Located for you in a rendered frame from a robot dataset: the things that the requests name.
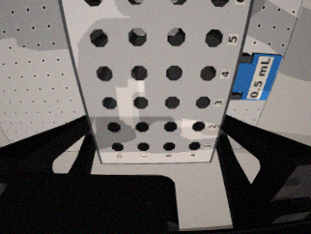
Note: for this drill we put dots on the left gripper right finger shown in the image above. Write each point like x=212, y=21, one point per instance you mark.
x=285, y=170

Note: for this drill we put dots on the grey flat base plate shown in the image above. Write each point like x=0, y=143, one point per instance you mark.
x=38, y=88

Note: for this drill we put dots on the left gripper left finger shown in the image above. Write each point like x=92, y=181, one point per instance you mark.
x=37, y=153

